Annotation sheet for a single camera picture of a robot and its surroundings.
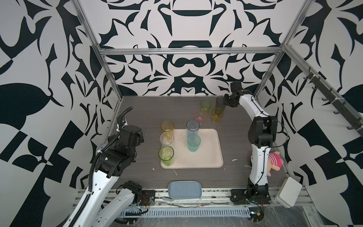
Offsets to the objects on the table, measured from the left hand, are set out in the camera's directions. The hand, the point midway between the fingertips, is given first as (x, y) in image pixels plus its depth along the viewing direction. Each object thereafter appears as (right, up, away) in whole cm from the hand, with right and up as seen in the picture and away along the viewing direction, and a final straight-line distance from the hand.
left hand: (124, 130), depth 68 cm
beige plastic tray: (+44, -18, +21) cm, 52 cm away
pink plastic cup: (+40, +6, +36) cm, 54 cm away
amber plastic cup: (+19, 0, +17) cm, 26 cm away
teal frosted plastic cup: (+35, -10, +24) cm, 43 cm away
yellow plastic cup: (+53, +7, +37) cm, 65 cm away
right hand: (+59, +18, +33) cm, 70 cm away
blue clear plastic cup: (+34, 0, +17) cm, 38 cm away
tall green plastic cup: (+18, -17, +18) cm, 30 cm away
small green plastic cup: (+46, +14, +40) cm, 62 cm away
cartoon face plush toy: (+80, -19, +12) cm, 83 cm away
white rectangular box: (+82, -32, +5) cm, 88 cm away
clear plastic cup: (+18, -8, +19) cm, 27 cm away
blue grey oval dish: (+29, -31, +6) cm, 43 cm away
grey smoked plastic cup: (+54, +14, +34) cm, 65 cm away
